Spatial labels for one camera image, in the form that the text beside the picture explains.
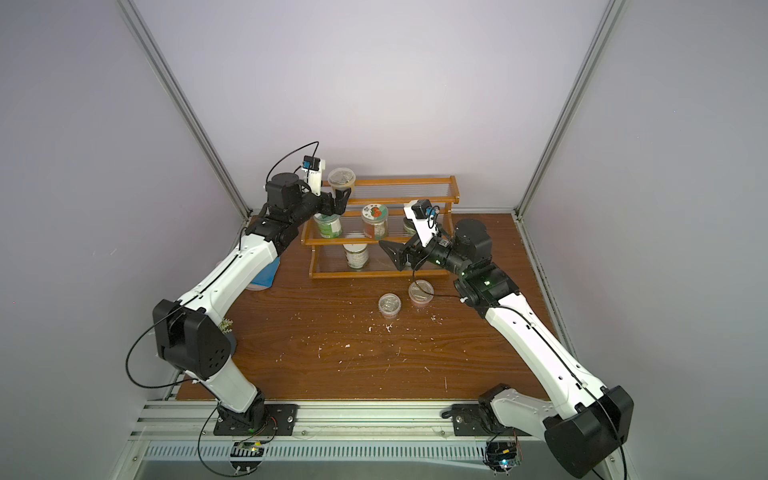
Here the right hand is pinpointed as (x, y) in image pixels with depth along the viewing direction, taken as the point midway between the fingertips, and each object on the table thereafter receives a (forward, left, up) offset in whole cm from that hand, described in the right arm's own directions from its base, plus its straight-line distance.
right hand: (397, 224), depth 65 cm
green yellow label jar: (+20, -3, -23) cm, 30 cm away
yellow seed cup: (+21, +17, -4) cm, 28 cm away
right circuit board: (-39, -25, -39) cm, 60 cm away
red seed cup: (-3, +3, -32) cm, 33 cm away
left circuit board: (-39, +37, -40) cm, 67 cm away
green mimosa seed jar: (+15, +22, -17) cm, 31 cm away
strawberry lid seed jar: (+16, +7, -16) cm, 23 cm away
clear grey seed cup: (0, -5, -33) cm, 33 cm away
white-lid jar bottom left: (+13, +14, -30) cm, 35 cm away
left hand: (+17, +16, -3) cm, 24 cm away
